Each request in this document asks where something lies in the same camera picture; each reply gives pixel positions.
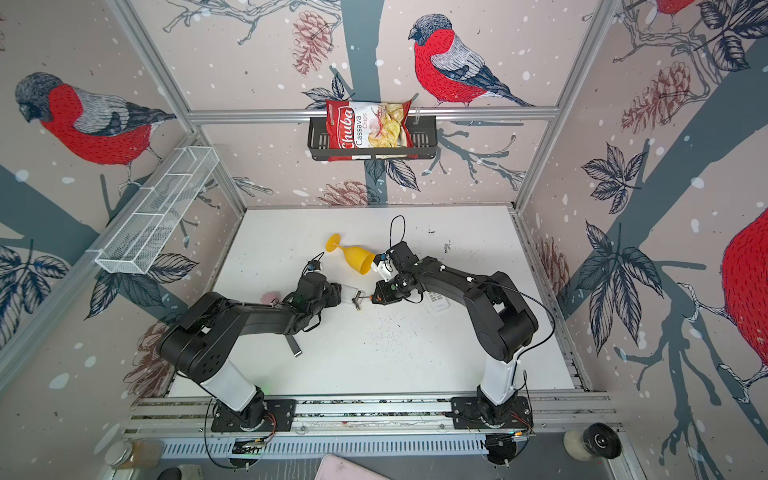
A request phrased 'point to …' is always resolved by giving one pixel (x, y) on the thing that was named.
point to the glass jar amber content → (133, 454)
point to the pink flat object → (332, 467)
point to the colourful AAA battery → (355, 300)
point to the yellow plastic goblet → (359, 259)
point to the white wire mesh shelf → (137, 242)
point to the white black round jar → (595, 441)
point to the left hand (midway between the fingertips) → (335, 287)
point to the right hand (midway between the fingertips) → (372, 305)
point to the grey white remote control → (348, 293)
